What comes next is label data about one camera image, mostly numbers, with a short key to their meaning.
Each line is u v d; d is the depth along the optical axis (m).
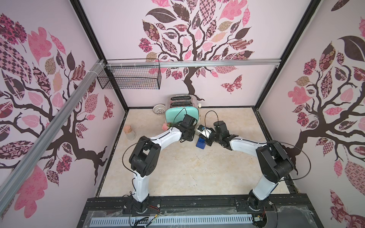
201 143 0.91
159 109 1.17
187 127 0.74
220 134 0.73
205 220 0.70
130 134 0.96
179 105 1.00
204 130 0.78
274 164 0.47
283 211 0.72
